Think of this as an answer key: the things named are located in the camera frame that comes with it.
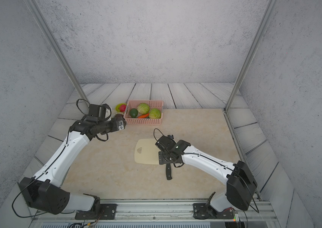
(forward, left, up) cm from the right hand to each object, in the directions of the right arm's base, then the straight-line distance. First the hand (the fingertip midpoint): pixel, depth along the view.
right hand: (169, 158), depth 80 cm
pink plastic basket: (+51, +32, -6) cm, 60 cm away
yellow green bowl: (+40, +38, +2) cm, 55 cm away
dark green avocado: (+42, +28, -6) cm, 51 cm away
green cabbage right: (+38, +11, -3) cm, 39 cm away
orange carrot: (+39, +20, -7) cm, 44 cm away
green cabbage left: (+44, +20, -5) cm, 49 cm away
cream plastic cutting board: (+10, +15, -11) cm, 22 cm away
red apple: (+44, +36, -3) cm, 57 cm away
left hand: (+14, +26, +14) cm, 33 cm away
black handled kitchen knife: (-3, 0, -11) cm, 11 cm away
